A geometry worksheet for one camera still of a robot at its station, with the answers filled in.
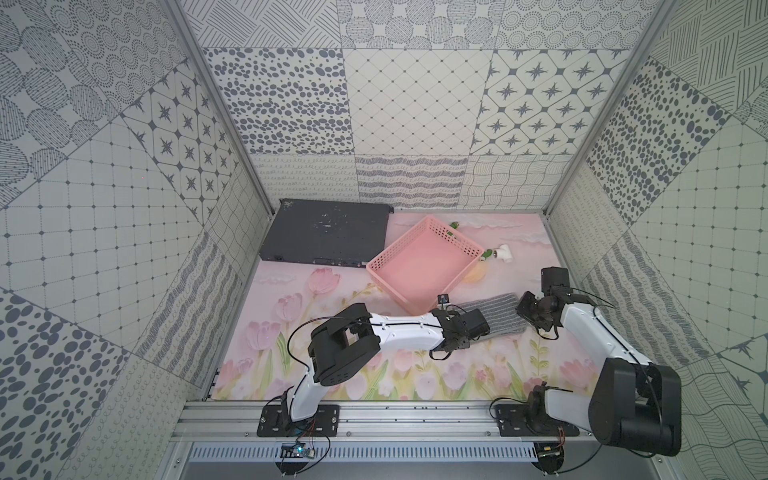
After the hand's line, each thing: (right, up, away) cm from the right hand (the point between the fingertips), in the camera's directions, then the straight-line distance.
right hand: (522, 314), depth 88 cm
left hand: (-19, -4, -1) cm, 19 cm away
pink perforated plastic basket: (-28, +13, +15) cm, 34 cm away
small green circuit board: (-62, -28, -17) cm, 70 cm away
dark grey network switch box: (-64, +25, +23) cm, 72 cm away
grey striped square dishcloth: (-5, -1, +4) cm, 6 cm away
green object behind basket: (-15, +28, +28) cm, 43 cm away
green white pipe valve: (+1, +18, +18) cm, 25 cm away
